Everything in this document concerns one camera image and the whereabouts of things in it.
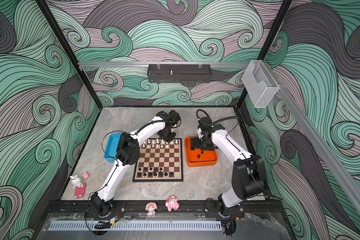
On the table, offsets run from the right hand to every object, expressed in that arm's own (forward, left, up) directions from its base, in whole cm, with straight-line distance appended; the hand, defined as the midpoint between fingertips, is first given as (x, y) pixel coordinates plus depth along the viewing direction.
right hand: (198, 147), depth 86 cm
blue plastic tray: (+5, +56, -9) cm, 57 cm away
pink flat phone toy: (-23, +65, -7) cm, 69 cm away
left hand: (+9, +18, -5) cm, 21 cm away
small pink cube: (-14, +65, -7) cm, 67 cm away
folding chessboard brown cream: (-5, +25, -8) cm, 26 cm away
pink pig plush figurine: (-28, +15, -4) cm, 32 cm away
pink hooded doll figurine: (-30, +25, -5) cm, 39 cm away
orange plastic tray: (-2, -1, -10) cm, 10 cm away
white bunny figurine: (-20, +65, -1) cm, 68 cm away
